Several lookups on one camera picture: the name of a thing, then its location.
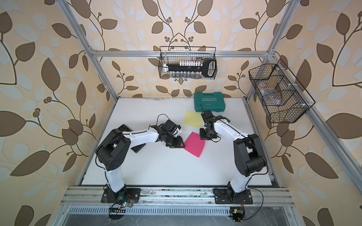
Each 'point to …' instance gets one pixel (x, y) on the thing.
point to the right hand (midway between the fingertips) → (204, 137)
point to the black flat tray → (125, 128)
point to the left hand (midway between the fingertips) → (182, 144)
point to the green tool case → (215, 102)
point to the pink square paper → (194, 145)
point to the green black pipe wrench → (220, 117)
